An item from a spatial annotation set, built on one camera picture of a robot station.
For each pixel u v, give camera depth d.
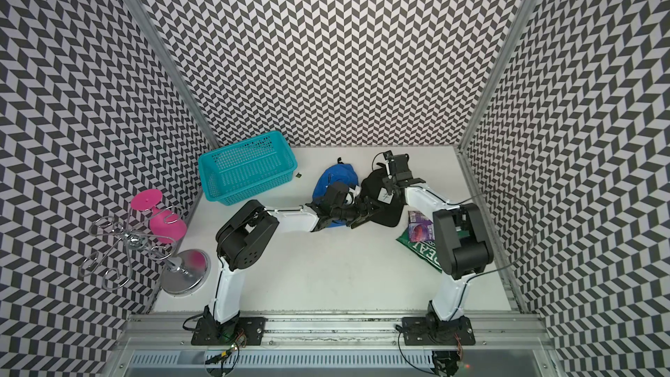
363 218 0.82
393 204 0.94
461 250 0.48
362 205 0.84
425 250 0.86
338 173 1.03
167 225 0.74
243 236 0.53
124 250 0.74
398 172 0.75
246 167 1.12
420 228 0.90
